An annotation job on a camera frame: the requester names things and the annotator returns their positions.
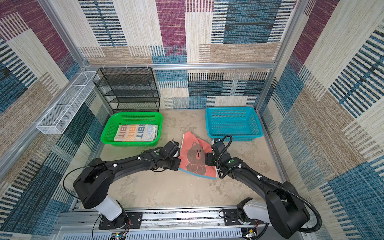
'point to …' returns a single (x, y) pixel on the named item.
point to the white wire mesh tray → (57, 118)
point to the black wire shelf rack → (129, 89)
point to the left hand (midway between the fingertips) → (178, 162)
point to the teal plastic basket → (242, 123)
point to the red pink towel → (193, 156)
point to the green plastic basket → (131, 118)
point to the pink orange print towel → (136, 132)
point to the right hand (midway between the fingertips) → (211, 158)
